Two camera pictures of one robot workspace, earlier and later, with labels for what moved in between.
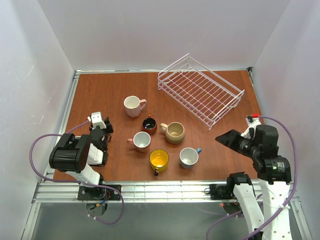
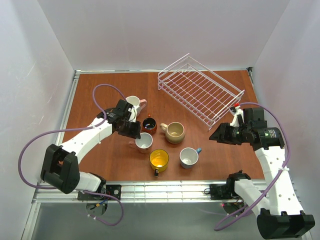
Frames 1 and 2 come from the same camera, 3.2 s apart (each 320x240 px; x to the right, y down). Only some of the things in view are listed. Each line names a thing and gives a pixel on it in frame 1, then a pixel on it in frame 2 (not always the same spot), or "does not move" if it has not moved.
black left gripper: (108, 127) to (129, 128)
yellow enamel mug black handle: (159, 159) does not move
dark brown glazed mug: (149, 124) does not move
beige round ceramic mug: (175, 132) does not move
